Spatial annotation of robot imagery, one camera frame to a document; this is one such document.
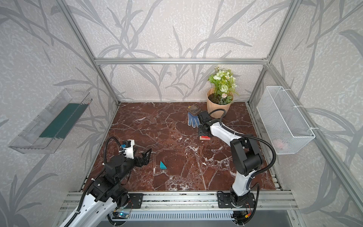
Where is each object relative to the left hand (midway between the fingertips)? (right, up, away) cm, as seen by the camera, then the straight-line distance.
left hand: (147, 145), depth 77 cm
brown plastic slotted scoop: (+27, +21, +36) cm, 49 cm away
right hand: (+34, +8, +20) cm, 40 cm away
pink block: (+31, 0, +20) cm, 37 cm away
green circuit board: (-11, -34, -6) cm, 36 cm away
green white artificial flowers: (+46, +36, +15) cm, 60 cm away
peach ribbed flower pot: (+39, +22, +23) cm, 50 cm away
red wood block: (+33, +3, +11) cm, 35 cm away
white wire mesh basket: (+66, +11, -15) cm, 69 cm away
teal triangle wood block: (+7, -14, +8) cm, 18 cm away
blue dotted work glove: (+26, +12, +32) cm, 43 cm away
